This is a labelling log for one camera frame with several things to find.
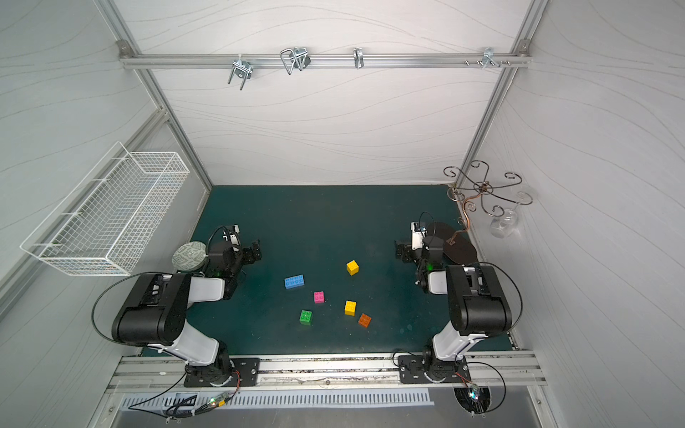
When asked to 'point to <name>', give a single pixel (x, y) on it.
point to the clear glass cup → (503, 224)
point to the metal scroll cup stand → (467, 189)
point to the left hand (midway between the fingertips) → (246, 241)
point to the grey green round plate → (189, 257)
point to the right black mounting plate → (412, 369)
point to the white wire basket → (107, 221)
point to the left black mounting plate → (246, 372)
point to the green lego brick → (306, 317)
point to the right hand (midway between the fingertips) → (411, 237)
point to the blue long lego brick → (294, 282)
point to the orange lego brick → (365, 320)
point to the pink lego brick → (318, 297)
